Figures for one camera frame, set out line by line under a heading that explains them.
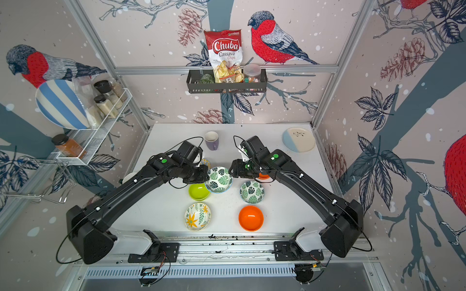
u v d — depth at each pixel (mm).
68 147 619
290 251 656
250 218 799
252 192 901
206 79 920
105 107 762
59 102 662
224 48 795
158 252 689
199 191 886
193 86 892
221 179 795
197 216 822
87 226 391
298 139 1146
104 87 786
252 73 815
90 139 710
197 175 663
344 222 390
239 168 647
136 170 1009
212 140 1012
